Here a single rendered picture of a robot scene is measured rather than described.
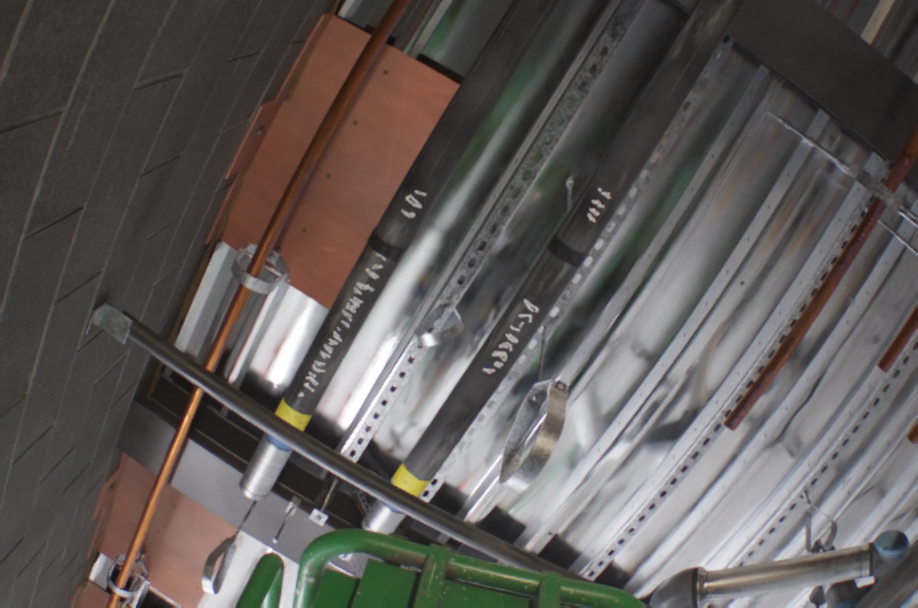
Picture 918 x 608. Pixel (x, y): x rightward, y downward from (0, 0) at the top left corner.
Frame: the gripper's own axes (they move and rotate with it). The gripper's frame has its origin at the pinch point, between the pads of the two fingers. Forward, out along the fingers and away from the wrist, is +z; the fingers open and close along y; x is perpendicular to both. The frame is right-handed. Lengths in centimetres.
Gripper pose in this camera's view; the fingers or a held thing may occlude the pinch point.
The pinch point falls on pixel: (824, 547)
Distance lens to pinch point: 242.2
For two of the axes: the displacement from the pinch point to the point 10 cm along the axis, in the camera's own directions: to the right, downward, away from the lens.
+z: 1.0, -2.7, 9.6
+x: -5.1, 8.1, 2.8
